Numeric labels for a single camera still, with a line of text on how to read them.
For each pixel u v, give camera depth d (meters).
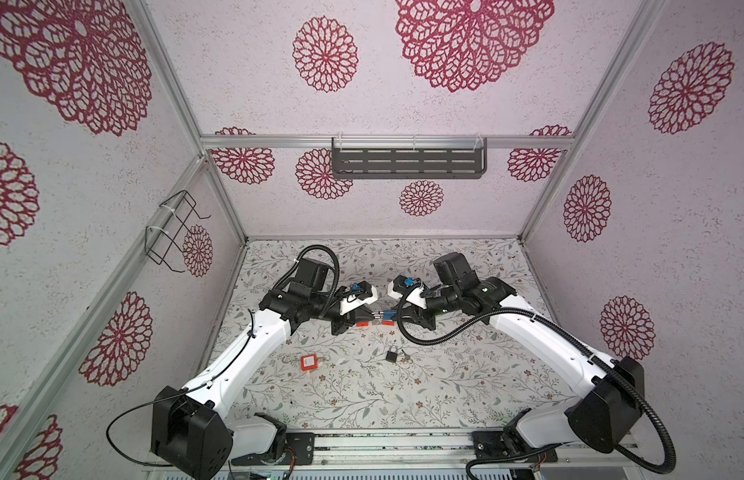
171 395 0.40
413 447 0.76
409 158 0.95
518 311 0.50
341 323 0.65
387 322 0.95
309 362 0.87
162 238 0.75
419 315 0.64
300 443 0.75
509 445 0.65
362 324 0.95
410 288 0.61
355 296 0.62
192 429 0.39
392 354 0.90
